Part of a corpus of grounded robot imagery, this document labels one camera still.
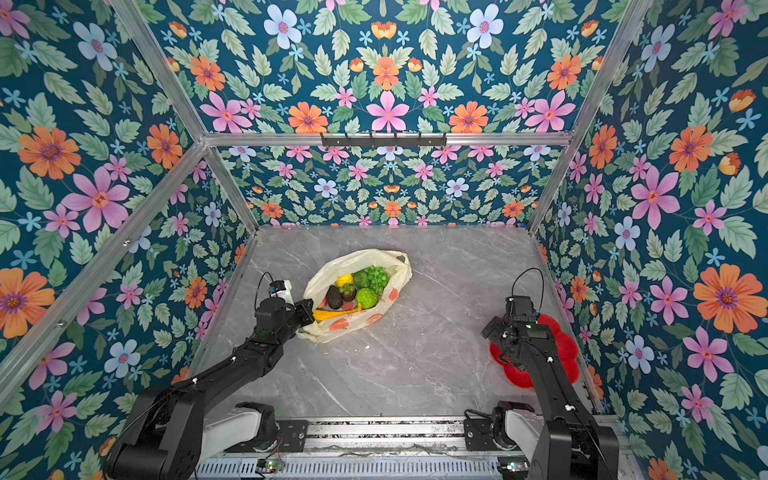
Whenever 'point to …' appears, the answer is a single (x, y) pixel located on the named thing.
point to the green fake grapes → (379, 276)
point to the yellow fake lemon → (344, 279)
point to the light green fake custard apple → (367, 298)
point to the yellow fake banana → (322, 314)
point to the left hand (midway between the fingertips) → (315, 292)
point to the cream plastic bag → (340, 324)
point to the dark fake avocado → (334, 297)
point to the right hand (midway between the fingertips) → (499, 339)
